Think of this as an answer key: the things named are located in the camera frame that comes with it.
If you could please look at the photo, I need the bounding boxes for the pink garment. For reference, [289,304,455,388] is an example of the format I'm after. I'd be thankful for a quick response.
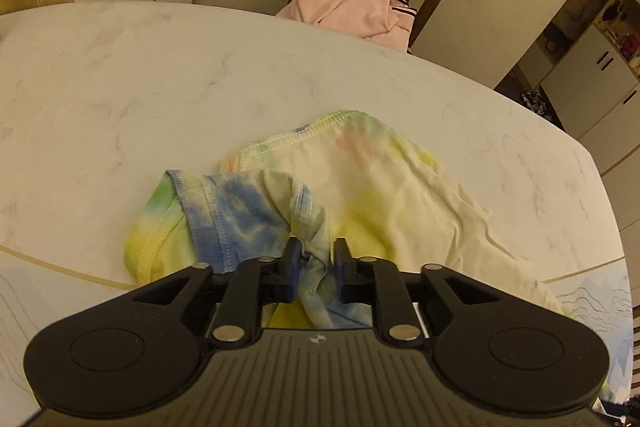
[275,0,418,52]

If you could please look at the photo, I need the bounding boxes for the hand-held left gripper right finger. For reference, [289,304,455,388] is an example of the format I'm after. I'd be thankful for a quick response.
[334,237,506,349]

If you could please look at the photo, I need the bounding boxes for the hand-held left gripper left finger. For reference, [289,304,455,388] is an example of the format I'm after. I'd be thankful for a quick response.
[131,237,304,349]

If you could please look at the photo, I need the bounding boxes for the tie-dye t-shirt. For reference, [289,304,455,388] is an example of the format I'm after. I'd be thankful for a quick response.
[124,109,571,333]

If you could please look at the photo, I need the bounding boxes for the white cabinet with black handles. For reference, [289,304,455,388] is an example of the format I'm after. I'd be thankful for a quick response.
[492,7,640,178]

